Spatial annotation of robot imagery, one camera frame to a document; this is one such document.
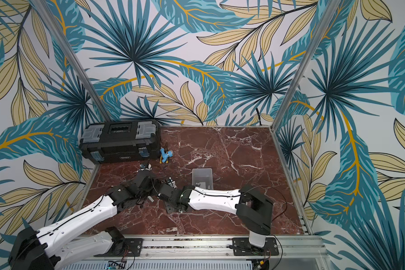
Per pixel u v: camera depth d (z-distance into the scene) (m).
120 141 0.92
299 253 0.74
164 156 1.01
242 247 0.78
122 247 0.68
